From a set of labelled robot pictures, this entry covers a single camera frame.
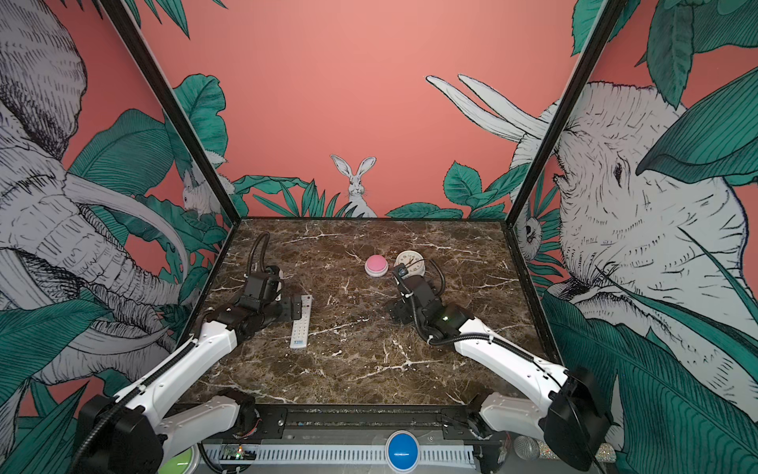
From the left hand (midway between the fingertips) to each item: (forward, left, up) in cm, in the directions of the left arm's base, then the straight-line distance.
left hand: (286, 298), depth 84 cm
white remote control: (-4, -3, -11) cm, 12 cm away
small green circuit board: (-36, +9, -11) cm, 38 cm away
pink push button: (+18, -26, -10) cm, 33 cm away
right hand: (-2, -33, +5) cm, 34 cm away
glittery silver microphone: (-38, -61, -7) cm, 72 cm away
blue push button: (-37, -31, -10) cm, 50 cm away
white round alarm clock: (+18, -40, -9) cm, 44 cm away
